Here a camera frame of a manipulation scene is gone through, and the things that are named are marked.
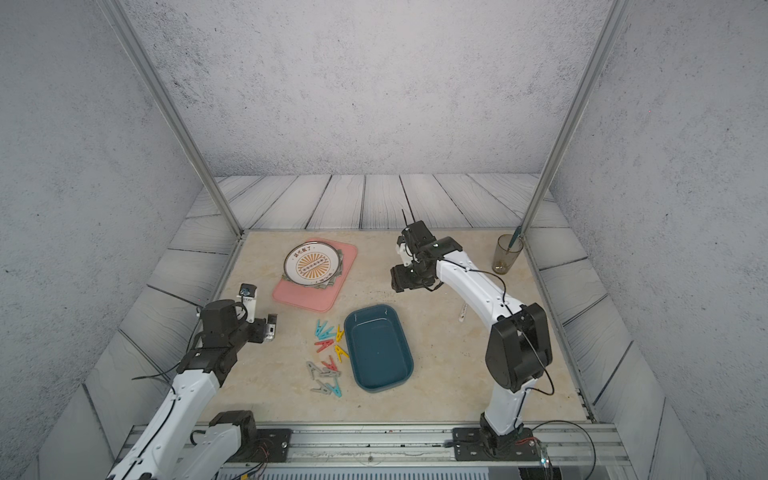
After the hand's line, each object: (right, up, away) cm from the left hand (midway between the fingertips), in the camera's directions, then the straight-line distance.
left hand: (260, 312), depth 83 cm
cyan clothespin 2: (+17, -8, +8) cm, 20 cm away
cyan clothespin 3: (+21, -21, -2) cm, 30 cm away
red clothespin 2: (+18, -16, +3) cm, 24 cm away
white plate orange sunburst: (+7, +12, +25) cm, 29 cm away
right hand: (+39, +8, +2) cm, 40 cm away
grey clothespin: (+14, -16, +2) cm, 21 cm away
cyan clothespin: (+14, -7, +10) cm, 19 cm away
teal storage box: (+32, -12, +6) cm, 35 cm away
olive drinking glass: (+73, +13, +19) cm, 77 cm away
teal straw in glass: (+77, +22, +18) cm, 82 cm away
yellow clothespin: (+20, -9, +8) cm, 23 cm away
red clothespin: (+16, -11, +7) cm, 21 cm away
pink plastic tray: (+10, 0, +21) cm, 23 cm away
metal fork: (+58, -4, +13) cm, 60 cm away
